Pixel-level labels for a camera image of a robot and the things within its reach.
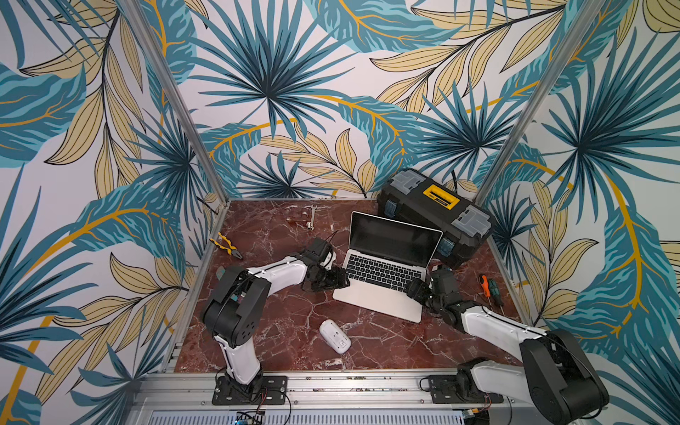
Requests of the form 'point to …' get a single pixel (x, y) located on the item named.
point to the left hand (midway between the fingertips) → (340, 287)
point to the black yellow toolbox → (413, 198)
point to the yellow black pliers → (231, 250)
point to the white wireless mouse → (335, 336)
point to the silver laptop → (383, 256)
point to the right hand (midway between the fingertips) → (401, 293)
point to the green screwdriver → (494, 290)
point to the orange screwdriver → (486, 288)
